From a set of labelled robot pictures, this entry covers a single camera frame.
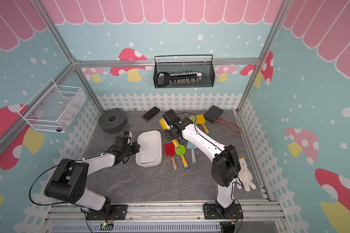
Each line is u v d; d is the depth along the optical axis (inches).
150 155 37.3
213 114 47.0
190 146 39.0
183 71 36.7
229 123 44.3
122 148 29.0
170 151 38.3
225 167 18.4
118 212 29.6
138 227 28.0
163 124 33.5
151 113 46.0
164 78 35.3
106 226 28.6
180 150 38.2
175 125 23.7
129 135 34.3
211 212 29.2
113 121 41.9
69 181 17.8
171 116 25.9
